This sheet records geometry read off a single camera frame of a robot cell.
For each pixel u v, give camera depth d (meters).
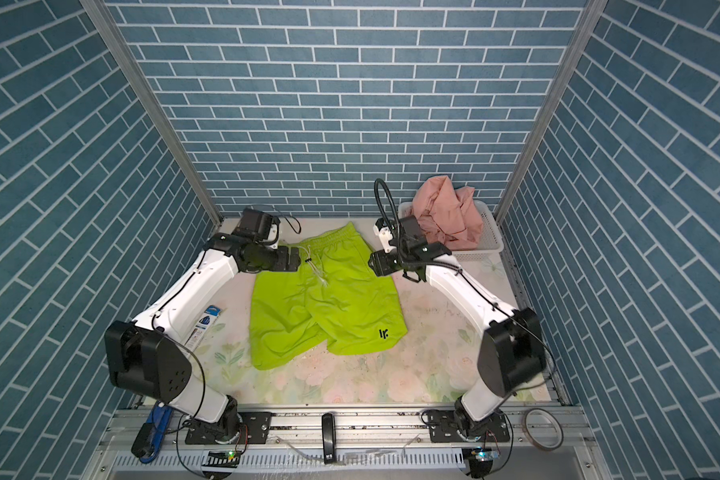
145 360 0.42
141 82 0.82
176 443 0.69
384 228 0.75
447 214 1.05
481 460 0.72
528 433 0.73
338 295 0.97
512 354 0.44
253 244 0.62
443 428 0.74
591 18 0.72
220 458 0.72
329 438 0.70
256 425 0.74
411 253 0.64
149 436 0.70
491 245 1.08
